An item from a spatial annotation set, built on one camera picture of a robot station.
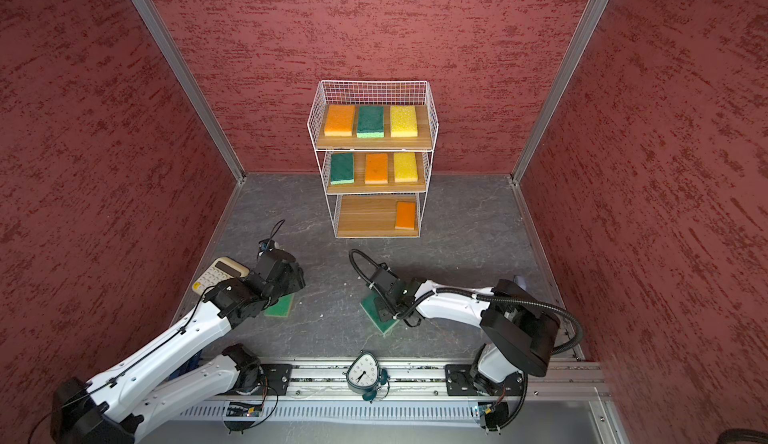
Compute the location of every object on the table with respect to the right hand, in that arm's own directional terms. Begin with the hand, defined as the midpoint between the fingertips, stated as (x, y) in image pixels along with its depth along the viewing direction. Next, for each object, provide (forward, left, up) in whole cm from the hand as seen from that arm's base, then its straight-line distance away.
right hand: (387, 312), depth 85 cm
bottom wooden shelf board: (+35, +5, 0) cm, 36 cm away
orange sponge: (+34, +2, +26) cm, 43 cm away
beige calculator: (+14, +52, +2) cm, 54 cm away
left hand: (+6, +26, +11) cm, 28 cm away
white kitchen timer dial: (-17, +6, +4) cm, 18 cm away
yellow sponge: (+35, -7, +25) cm, 43 cm away
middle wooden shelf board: (+29, +7, +24) cm, 38 cm away
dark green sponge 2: (0, +4, +2) cm, 5 cm away
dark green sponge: (+34, +12, +26) cm, 45 cm away
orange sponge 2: (+35, -7, +1) cm, 35 cm away
